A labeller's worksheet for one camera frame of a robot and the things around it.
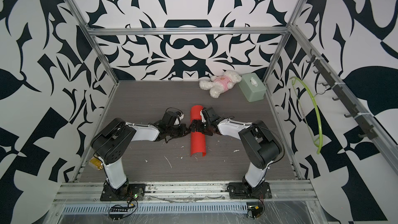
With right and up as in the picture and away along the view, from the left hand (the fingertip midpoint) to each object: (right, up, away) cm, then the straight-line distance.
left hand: (191, 129), depth 94 cm
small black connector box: (+31, -32, -22) cm, 50 cm away
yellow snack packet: (-47, -14, -14) cm, 51 cm away
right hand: (+3, +2, -1) cm, 3 cm away
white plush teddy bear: (+19, +28, +14) cm, 36 cm away
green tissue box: (+41, +26, +12) cm, 50 cm away
